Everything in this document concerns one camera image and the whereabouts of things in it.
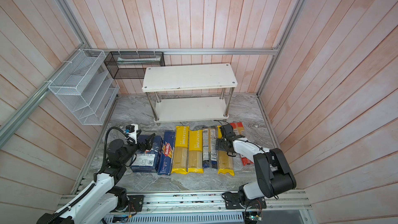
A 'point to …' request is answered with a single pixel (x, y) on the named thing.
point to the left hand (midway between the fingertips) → (148, 134)
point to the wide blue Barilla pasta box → (147, 161)
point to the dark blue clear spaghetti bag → (209, 146)
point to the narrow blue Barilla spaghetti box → (167, 152)
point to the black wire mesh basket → (132, 65)
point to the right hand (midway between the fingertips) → (225, 145)
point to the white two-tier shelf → (189, 93)
